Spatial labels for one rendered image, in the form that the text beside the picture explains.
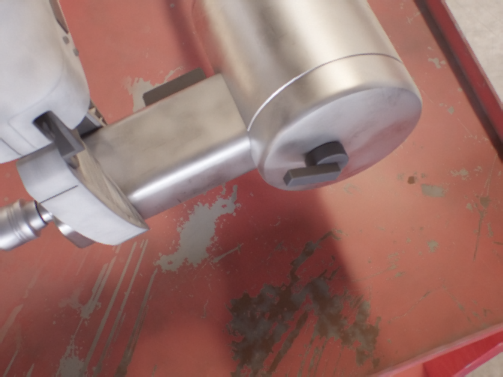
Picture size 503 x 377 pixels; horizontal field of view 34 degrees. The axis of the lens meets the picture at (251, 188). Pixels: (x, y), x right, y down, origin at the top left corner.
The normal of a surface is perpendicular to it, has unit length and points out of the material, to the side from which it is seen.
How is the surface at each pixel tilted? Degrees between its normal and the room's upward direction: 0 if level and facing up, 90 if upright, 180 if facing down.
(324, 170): 24
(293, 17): 11
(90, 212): 88
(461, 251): 0
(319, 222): 0
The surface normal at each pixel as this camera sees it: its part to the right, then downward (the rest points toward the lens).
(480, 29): 0.00, -0.37
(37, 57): 0.33, -0.10
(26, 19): 0.65, -0.16
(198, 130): -0.22, -0.38
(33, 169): -0.09, -0.09
